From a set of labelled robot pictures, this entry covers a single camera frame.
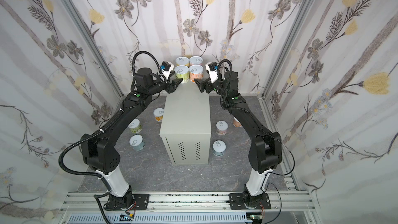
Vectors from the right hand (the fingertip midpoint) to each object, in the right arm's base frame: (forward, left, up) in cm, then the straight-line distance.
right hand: (202, 69), depth 74 cm
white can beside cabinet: (-11, -14, -35) cm, 40 cm away
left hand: (+1, +13, -2) cm, 14 cm away
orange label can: (-1, +28, -38) cm, 47 cm away
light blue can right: (-26, -12, -34) cm, 44 cm away
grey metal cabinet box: (-30, +6, -7) cm, 31 cm away
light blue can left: (-23, +36, -37) cm, 56 cm away
